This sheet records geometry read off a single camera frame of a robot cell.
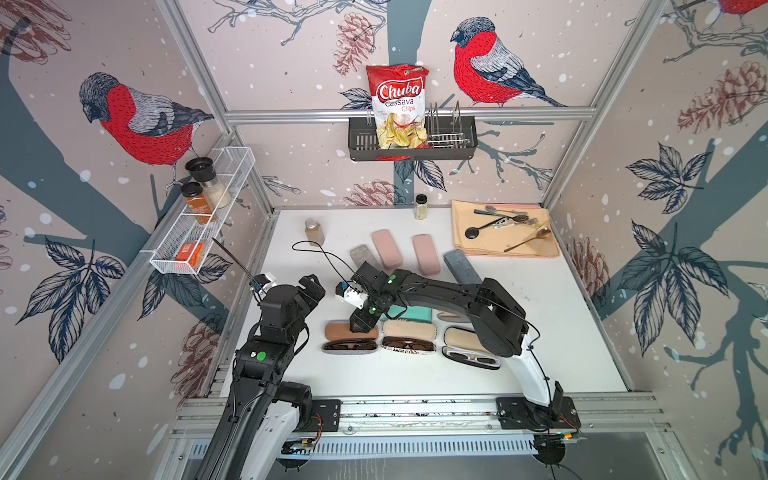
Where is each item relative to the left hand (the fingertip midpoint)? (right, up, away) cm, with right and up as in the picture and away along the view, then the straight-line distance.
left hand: (313, 278), depth 75 cm
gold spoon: (+77, +11, +35) cm, 85 cm away
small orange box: (-24, +7, -11) cm, 27 cm away
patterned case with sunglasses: (+25, -18, +9) cm, 33 cm away
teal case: (+10, +4, +28) cm, 30 cm away
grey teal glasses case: (+44, -1, +23) cm, 50 cm away
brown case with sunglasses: (+5, -20, +10) cm, 23 cm away
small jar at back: (+32, +22, +38) cm, 54 cm away
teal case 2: (+27, -13, +15) cm, 34 cm away
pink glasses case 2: (+33, +3, +31) cm, 45 cm away
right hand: (+10, -15, +11) cm, 21 cm away
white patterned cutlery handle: (+65, +15, +39) cm, 77 cm away
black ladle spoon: (+52, +12, +36) cm, 64 cm away
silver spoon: (+61, +21, +44) cm, 79 cm away
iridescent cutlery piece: (+56, +20, +44) cm, 74 cm away
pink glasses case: (+19, +4, +31) cm, 37 cm away
